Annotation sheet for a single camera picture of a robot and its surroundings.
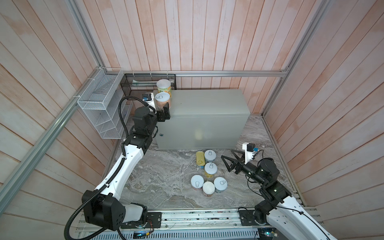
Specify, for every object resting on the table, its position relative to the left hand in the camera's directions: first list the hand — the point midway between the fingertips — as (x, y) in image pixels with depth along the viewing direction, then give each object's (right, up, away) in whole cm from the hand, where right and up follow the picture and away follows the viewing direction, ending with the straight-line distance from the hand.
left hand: (160, 106), depth 73 cm
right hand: (+33, -24, -2) cm, 41 cm away
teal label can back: (+28, -28, +18) cm, 43 cm away
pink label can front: (+19, -41, +8) cm, 46 cm away
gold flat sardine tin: (+21, -30, +17) cm, 41 cm away
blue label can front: (+32, -41, +6) cm, 53 cm away
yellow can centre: (+27, -35, +12) cm, 46 cm away
